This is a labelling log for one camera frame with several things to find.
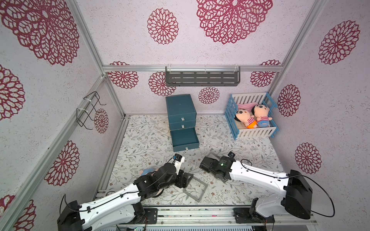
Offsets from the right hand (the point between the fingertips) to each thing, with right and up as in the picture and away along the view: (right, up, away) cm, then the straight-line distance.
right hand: (218, 170), depth 81 cm
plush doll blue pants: (+36, +27, +19) cm, 49 cm away
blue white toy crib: (+30, +34, +24) cm, 51 cm away
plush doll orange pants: (+28, +25, +19) cm, 42 cm away
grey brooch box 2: (-3, +8, +4) cm, 9 cm away
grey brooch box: (-13, -12, +2) cm, 17 cm away
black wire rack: (-70, +39, -3) cm, 80 cm away
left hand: (-18, 0, -7) cm, 19 cm away
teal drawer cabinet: (-21, +31, +13) cm, 40 cm away
